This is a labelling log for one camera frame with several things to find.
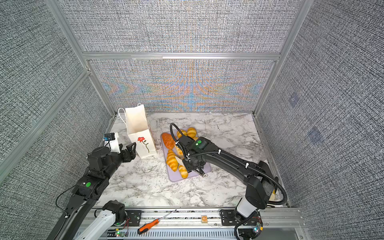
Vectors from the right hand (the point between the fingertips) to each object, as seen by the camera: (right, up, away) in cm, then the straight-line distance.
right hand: (191, 165), depth 79 cm
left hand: (-30, +12, -6) cm, 33 cm away
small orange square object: (+6, -25, -6) cm, 26 cm away
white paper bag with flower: (-27, +15, 0) cm, 31 cm away
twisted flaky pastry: (-7, +5, +14) cm, 16 cm away
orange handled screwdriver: (-21, -27, -8) cm, 35 cm away
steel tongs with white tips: (+3, 0, -8) cm, 9 cm away
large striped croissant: (-11, 0, +10) cm, 15 cm away
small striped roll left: (-8, +15, +24) cm, 29 cm away
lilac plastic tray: (-9, -8, +8) cm, 15 cm away
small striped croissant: (-4, -5, +7) cm, 10 cm away
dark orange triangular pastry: (-15, +11, +20) cm, 27 cm away
